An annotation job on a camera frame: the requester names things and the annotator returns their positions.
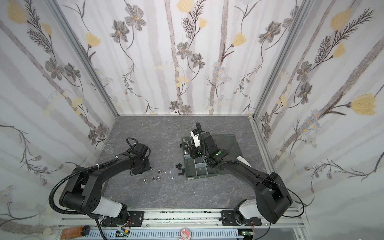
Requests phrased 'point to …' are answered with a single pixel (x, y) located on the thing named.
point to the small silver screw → (172, 178)
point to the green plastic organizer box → (198, 167)
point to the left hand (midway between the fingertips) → (149, 166)
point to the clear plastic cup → (108, 148)
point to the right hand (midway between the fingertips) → (191, 145)
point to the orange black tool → (75, 232)
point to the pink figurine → (185, 234)
